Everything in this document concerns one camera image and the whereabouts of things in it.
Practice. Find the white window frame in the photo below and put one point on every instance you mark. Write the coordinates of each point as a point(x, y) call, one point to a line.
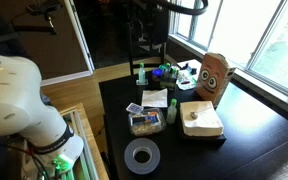
point(267, 88)

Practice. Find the black camera on mount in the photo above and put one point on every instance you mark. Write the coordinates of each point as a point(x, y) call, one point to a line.
point(44, 8)

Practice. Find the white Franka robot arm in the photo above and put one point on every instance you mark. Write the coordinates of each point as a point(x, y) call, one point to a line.
point(10, 100)

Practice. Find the black wooden chair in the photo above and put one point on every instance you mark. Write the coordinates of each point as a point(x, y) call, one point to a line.
point(130, 50)

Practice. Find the small black object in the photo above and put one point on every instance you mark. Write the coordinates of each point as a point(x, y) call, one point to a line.
point(193, 70)

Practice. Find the small metal paper weight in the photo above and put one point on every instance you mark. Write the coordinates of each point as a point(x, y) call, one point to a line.
point(194, 115)

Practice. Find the blue playing card deck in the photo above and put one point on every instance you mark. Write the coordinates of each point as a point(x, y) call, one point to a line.
point(134, 108)

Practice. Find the grey metal rail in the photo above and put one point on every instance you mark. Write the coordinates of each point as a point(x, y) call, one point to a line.
point(80, 140)

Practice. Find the black napkin tray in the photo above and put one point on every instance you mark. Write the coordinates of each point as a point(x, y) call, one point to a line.
point(200, 140)

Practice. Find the grey duct tape roll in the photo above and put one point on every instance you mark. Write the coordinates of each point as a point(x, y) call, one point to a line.
point(130, 160)

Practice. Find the white paper sheet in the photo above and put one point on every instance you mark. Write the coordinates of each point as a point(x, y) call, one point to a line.
point(188, 63)

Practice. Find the white napkin stack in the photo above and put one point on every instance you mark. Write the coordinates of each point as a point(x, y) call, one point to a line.
point(204, 123)

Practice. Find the clear plastic food container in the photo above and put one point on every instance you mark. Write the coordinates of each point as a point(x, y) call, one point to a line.
point(146, 122)

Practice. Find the white plastic bag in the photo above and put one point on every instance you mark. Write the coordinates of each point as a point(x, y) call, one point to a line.
point(185, 80)

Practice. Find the white door frame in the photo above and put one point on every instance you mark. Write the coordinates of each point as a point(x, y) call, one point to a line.
point(80, 36)

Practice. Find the clear bottle stand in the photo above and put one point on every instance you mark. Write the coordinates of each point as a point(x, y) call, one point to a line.
point(142, 83)

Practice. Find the green cap sanitizer bottle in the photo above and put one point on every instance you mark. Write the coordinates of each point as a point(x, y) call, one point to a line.
point(141, 74)
point(171, 114)

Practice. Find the blue lid jar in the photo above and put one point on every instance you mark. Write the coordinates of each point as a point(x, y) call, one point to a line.
point(156, 74)

